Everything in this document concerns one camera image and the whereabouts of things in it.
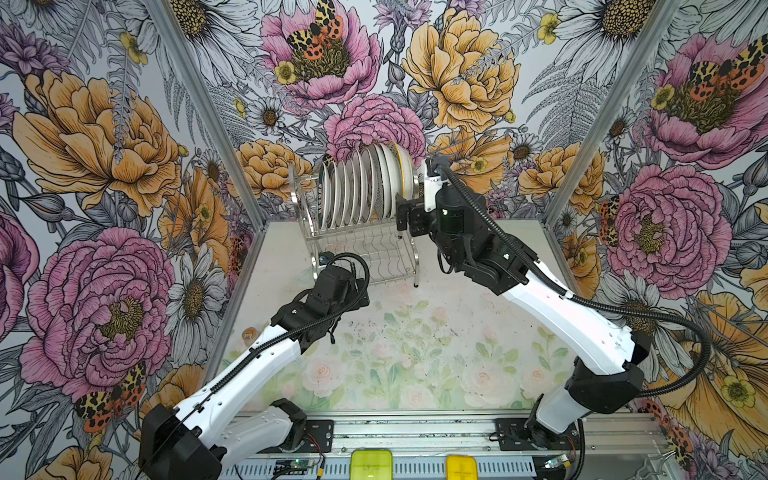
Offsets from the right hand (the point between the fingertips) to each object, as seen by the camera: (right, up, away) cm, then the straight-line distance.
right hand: (419, 202), depth 63 cm
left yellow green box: (-10, -59, +7) cm, 61 cm away
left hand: (-18, -22, +16) cm, 32 cm away
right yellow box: (+10, -60, +7) cm, 61 cm away
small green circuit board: (-29, -60, +8) cm, 67 cm away
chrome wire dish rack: (-7, -12, +42) cm, 44 cm away
